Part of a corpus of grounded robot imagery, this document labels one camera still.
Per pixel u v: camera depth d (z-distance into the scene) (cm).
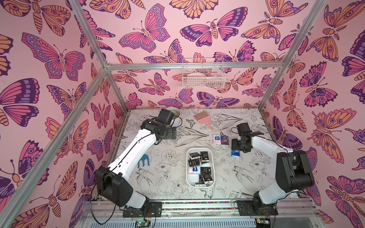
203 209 75
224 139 98
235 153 92
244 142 69
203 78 92
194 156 89
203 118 113
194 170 85
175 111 104
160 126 55
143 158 91
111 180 40
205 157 88
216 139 99
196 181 83
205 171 85
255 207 66
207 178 79
